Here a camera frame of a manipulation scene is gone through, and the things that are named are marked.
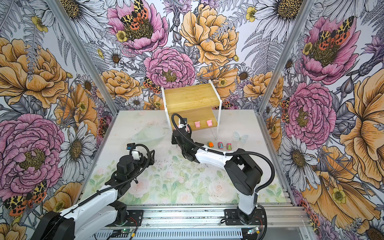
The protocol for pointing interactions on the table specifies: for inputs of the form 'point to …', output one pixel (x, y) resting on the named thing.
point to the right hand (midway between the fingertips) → (176, 134)
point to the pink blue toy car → (220, 145)
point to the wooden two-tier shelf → (195, 103)
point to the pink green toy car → (229, 146)
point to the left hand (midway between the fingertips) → (147, 155)
